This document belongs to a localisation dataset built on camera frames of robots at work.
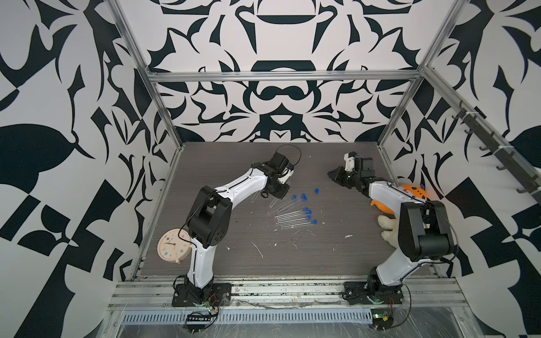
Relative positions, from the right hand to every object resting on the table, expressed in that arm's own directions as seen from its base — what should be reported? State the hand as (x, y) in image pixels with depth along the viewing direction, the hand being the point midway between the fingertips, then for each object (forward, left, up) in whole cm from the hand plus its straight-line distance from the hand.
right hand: (329, 170), depth 94 cm
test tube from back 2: (-7, +15, -11) cm, 20 cm away
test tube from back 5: (-17, +10, -11) cm, 23 cm away
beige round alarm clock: (-31, +63, -8) cm, 71 cm away
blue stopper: (-3, +4, -12) cm, 13 cm away
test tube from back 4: (-14, +11, -11) cm, 21 cm away
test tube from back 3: (-7, +11, -12) cm, 18 cm away
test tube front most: (-19, +8, -11) cm, 24 cm away
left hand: (-6, +22, -3) cm, 23 cm away
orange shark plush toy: (-9, -35, -4) cm, 37 cm away
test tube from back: (-25, +30, +21) cm, 44 cm away
